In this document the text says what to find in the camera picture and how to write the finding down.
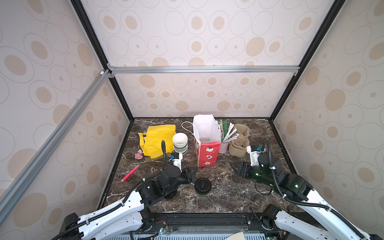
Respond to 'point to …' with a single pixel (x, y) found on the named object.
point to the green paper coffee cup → (202, 196)
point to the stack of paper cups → (180, 142)
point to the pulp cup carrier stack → (238, 146)
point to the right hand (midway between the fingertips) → (239, 164)
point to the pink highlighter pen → (130, 173)
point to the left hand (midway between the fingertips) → (199, 170)
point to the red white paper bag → (207, 139)
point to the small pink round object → (139, 155)
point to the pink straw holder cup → (224, 147)
